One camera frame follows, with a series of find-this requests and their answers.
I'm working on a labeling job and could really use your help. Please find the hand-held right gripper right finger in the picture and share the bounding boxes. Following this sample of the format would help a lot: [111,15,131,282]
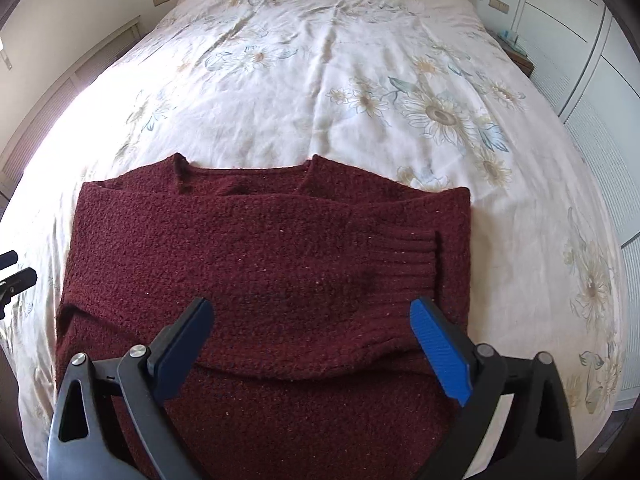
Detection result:
[409,297,578,480]

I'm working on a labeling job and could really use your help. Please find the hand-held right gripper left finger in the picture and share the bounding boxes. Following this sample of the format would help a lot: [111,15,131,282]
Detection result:
[46,297,215,480]

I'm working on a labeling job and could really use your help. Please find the dark red knit sweater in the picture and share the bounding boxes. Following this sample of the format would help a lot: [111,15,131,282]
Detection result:
[54,154,473,480]

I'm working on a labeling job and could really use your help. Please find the wooden nightstand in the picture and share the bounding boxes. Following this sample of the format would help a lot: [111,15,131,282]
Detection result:
[492,31,536,79]

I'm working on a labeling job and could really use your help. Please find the floral white bed cover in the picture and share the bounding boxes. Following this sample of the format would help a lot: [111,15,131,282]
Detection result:
[0,0,626,480]

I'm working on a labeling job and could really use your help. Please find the items on nightstand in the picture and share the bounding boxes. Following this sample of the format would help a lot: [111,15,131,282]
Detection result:
[498,30,528,56]

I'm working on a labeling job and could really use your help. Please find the white sliding wardrobe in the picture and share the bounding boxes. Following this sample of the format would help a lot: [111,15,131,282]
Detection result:
[505,0,640,411]

